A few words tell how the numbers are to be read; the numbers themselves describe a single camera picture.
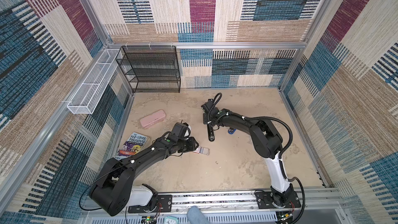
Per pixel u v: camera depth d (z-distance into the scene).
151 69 1.09
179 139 0.68
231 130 0.98
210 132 0.95
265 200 0.73
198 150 0.89
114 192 0.41
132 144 0.91
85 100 0.70
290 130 0.50
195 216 0.67
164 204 0.73
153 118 1.02
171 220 0.68
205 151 0.90
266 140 0.55
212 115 0.78
